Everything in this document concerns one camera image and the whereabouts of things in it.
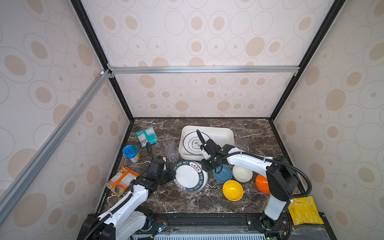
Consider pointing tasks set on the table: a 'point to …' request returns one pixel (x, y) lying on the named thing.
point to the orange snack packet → (121, 182)
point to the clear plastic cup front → (172, 152)
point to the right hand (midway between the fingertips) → (204, 167)
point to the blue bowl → (222, 173)
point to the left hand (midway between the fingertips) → (180, 170)
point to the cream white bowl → (241, 174)
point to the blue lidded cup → (131, 151)
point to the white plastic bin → (220, 135)
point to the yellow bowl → (233, 190)
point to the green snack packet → (148, 135)
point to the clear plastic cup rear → (167, 142)
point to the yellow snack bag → (304, 210)
